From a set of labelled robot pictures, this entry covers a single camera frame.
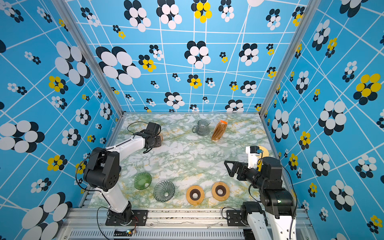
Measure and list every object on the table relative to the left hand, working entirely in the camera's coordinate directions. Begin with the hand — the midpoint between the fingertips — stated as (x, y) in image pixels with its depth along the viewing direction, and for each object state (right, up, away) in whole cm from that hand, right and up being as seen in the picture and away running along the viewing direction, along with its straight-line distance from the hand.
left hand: (157, 141), depth 97 cm
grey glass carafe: (+30, +8, +5) cm, 32 cm away
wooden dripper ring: (+24, -25, -16) cm, 38 cm away
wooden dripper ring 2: (+39, -26, -15) cm, 49 cm away
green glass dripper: (-5, -21, -14) cm, 25 cm away
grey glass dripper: (+8, -25, -17) cm, 31 cm away
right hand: (+43, -7, -30) cm, 53 cm away
